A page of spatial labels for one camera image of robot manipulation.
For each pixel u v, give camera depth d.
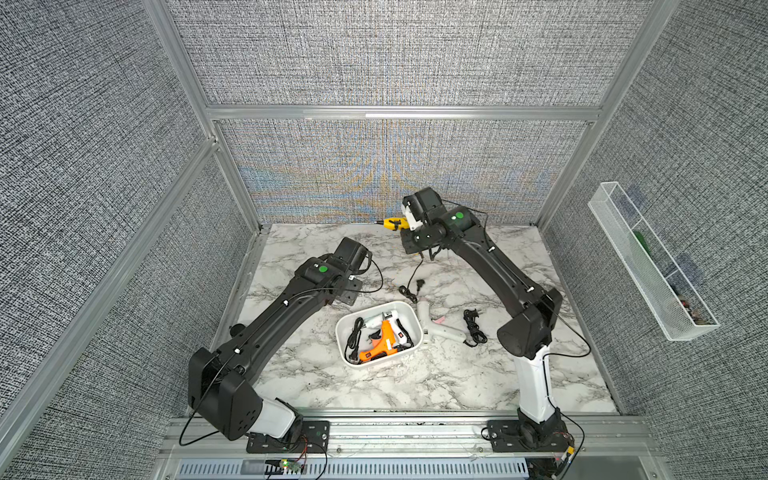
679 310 0.62
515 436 0.70
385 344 0.84
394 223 0.82
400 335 0.86
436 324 0.92
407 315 0.91
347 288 0.61
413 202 0.66
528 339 0.52
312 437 0.73
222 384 0.39
